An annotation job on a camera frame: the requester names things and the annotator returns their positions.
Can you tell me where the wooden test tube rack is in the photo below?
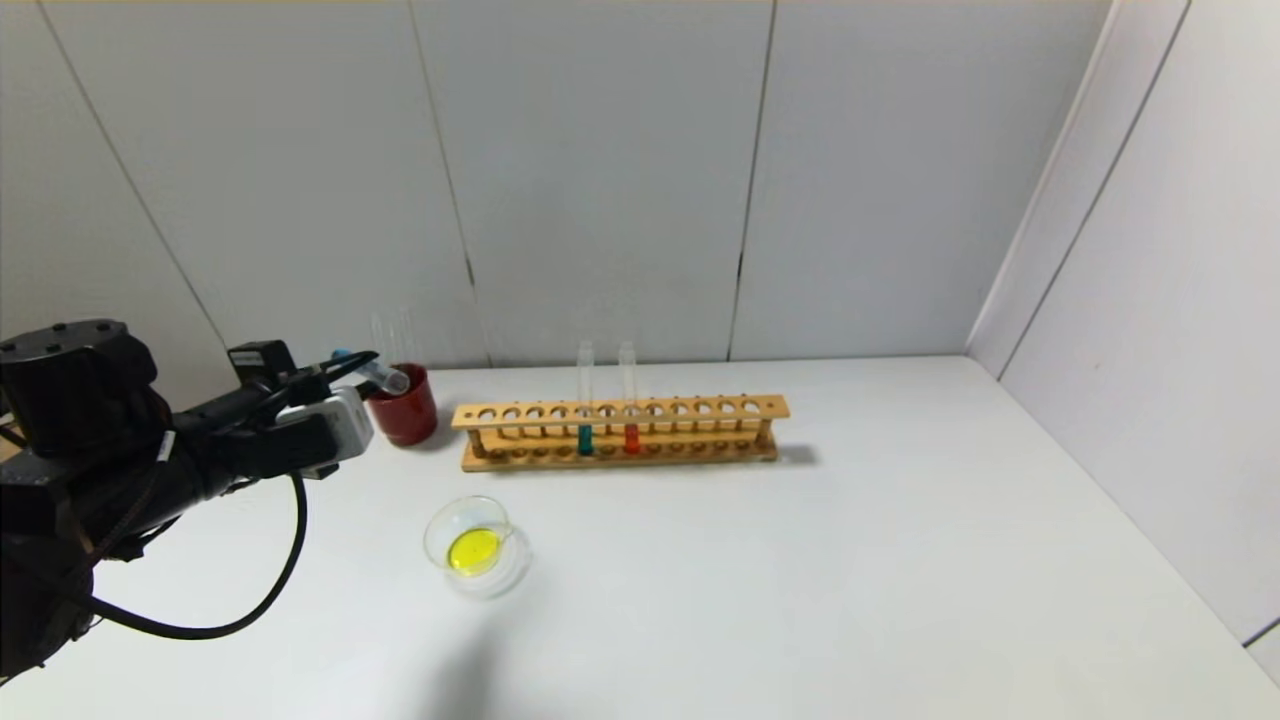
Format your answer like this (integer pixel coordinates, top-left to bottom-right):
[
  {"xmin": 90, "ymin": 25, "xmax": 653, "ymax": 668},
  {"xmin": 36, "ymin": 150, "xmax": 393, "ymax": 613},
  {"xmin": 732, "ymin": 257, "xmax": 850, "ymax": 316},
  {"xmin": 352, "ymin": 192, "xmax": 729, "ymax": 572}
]
[{"xmin": 452, "ymin": 394, "xmax": 791, "ymax": 473}]

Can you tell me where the test tube with red liquid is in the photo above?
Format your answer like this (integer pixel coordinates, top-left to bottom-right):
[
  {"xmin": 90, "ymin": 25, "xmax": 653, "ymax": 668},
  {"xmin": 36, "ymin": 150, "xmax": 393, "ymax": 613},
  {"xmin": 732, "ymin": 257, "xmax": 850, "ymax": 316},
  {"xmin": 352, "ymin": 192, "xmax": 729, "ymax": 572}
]
[{"xmin": 619, "ymin": 341, "xmax": 641, "ymax": 456}]

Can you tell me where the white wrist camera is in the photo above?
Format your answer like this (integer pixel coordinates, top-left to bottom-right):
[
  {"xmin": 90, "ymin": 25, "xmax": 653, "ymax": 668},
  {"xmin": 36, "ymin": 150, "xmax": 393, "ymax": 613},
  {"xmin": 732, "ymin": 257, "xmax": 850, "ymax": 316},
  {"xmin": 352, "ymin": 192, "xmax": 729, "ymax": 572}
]
[{"xmin": 275, "ymin": 387, "xmax": 375, "ymax": 464}]

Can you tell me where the dark red cup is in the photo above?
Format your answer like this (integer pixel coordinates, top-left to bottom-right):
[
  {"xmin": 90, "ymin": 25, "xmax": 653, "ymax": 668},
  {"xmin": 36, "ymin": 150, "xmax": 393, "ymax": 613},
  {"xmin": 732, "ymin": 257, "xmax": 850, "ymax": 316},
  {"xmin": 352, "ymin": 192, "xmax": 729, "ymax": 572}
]
[{"xmin": 364, "ymin": 363, "xmax": 440, "ymax": 448}]

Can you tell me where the test tube with blue liquid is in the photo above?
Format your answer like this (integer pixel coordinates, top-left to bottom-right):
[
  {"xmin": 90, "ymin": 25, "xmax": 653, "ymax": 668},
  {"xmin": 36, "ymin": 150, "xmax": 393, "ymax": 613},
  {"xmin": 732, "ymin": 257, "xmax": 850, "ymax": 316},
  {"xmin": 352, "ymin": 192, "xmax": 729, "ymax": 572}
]
[{"xmin": 577, "ymin": 341, "xmax": 596, "ymax": 458}]

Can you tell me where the clear glass beaker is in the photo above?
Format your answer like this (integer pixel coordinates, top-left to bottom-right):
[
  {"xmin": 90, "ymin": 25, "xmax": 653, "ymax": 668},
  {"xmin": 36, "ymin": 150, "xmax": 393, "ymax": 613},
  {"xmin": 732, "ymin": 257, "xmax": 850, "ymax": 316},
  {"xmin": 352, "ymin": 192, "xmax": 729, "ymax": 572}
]
[{"xmin": 423, "ymin": 495, "xmax": 531, "ymax": 599}]

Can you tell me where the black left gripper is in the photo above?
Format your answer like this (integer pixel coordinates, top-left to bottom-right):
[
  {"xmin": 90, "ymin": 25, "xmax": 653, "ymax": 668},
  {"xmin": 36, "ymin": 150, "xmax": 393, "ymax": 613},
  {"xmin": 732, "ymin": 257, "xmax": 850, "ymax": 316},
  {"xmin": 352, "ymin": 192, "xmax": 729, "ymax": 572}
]
[{"xmin": 173, "ymin": 339, "xmax": 380, "ymax": 430}]

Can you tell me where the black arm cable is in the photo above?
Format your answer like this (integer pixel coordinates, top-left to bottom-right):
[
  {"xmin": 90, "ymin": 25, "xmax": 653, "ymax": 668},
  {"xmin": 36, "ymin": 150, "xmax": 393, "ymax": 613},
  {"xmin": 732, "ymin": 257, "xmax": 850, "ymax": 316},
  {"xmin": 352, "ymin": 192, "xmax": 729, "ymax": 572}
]
[{"xmin": 88, "ymin": 472, "xmax": 308, "ymax": 641}]

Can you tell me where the test tube with teal liquid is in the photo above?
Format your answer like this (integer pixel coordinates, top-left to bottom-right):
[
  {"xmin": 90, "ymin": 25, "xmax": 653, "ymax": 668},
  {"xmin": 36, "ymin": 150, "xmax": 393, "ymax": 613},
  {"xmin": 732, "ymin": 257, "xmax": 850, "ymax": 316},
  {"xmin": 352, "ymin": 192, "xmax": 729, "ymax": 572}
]
[{"xmin": 332, "ymin": 348, "xmax": 410, "ymax": 395}]

